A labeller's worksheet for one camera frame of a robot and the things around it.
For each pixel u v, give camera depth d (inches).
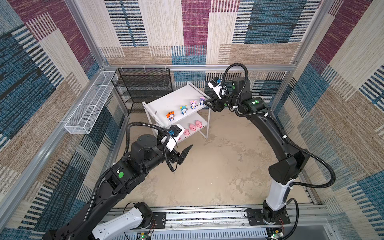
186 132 33.5
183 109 27.9
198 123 35.2
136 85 42.2
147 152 16.4
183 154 21.0
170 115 27.0
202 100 29.3
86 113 36.9
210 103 26.9
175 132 18.6
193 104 28.7
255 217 28.7
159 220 28.8
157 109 30.0
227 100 25.4
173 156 20.6
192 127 34.3
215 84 24.7
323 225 28.6
